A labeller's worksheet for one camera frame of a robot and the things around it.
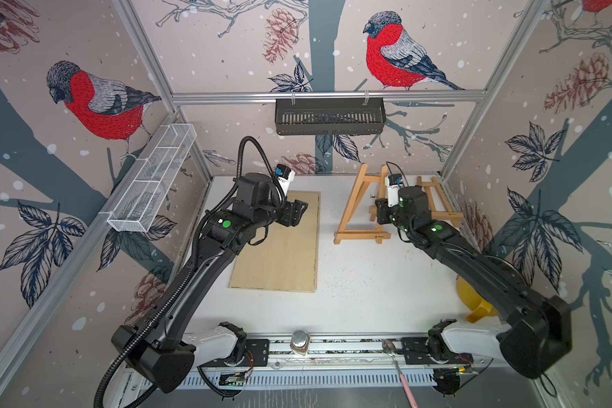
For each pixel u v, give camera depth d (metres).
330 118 1.04
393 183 0.68
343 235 0.78
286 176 0.59
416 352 0.72
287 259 0.93
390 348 0.75
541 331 0.38
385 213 0.71
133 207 0.71
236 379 0.70
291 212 0.60
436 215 1.07
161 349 0.37
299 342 0.66
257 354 0.73
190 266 0.42
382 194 0.74
